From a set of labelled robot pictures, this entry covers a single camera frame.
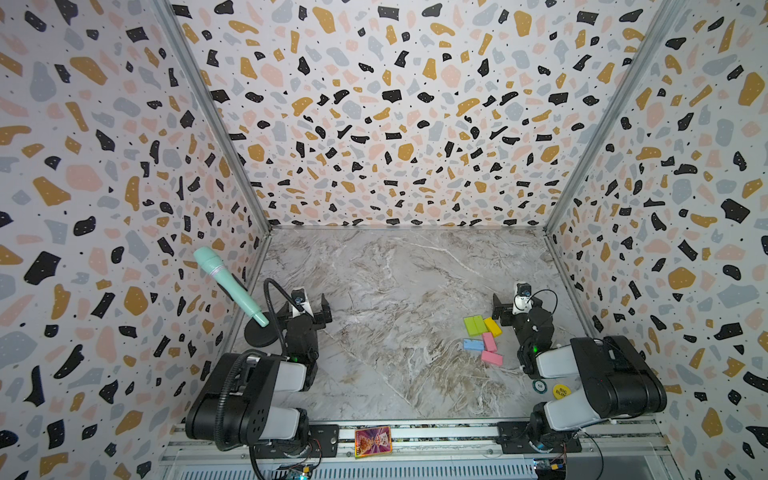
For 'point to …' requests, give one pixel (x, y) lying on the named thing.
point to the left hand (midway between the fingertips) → (311, 298)
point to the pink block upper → (489, 342)
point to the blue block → (473, 344)
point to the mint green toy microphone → (211, 261)
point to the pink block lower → (492, 357)
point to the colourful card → (372, 441)
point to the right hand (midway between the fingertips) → (519, 294)
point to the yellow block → (493, 327)
